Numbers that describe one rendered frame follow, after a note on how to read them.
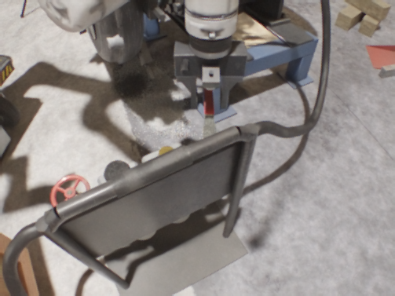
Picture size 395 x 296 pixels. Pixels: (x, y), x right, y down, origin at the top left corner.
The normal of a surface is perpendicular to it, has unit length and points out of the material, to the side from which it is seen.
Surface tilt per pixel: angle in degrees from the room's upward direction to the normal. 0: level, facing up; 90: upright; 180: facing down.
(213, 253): 0
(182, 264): 0
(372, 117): 0
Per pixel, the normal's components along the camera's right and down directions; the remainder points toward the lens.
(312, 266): 0.00, -0.58
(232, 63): 0.00, 0.81
